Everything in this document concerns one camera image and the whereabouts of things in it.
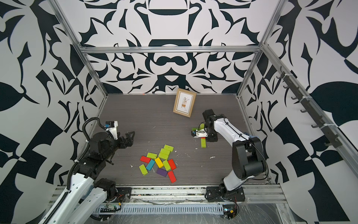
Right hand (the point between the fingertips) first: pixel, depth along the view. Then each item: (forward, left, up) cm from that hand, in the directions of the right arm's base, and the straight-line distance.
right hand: (211, 132), depth 91 cm
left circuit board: (-40, +56, -5) cm, 69 cm away
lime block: (+9, +4, -7) cm, 12 cm away
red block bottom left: (-25, +25, -7) cm, 36 cm away
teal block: (-19, +38, -5) cm, 42 cm away
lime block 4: (-13, +37, -5) cm, 40 cm away
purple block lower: (-22, +31, -6) cm, 38 cm away
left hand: (-6, +50, +14) cm, 52 cm away
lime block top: (-8, +28, -5) cm, 29 cm away
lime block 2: (-4, +5, -5) cm, 8 cm away
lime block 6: (-19, +28, -5) cm, 34 cm away
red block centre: (-18, +25, -6) cm, 31 cm away
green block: (+6, +10, -6) cm, 13 cm away
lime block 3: (-12, +30, -5) cm, 33 cm away
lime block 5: (-21, +41, -5) cm, 47 cm away
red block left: (-15, +42, -6) cm, 45 cm away
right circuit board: (-42, -4, -7) cm, 42 cm away
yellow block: (-17, +33, -6) cm, 37 cm away
